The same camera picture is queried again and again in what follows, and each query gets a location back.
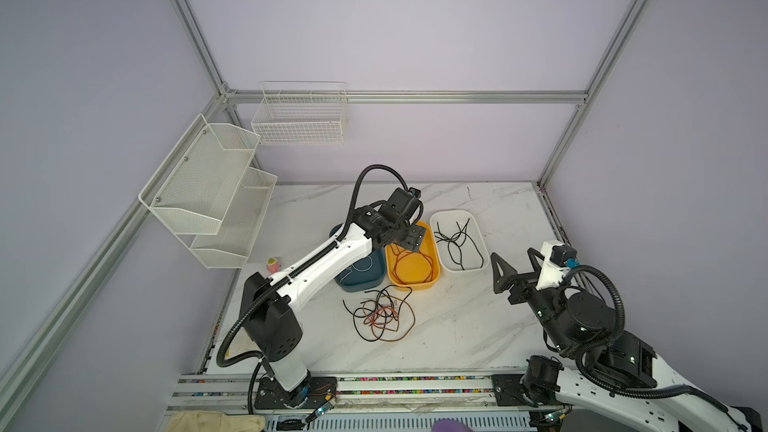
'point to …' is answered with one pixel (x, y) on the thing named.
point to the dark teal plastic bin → (366, 273)
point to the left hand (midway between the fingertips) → (405, 232)
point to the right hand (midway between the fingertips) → (506, 253)
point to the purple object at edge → (449, 425)
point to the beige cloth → (212, 421)
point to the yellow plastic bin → (410, 271)
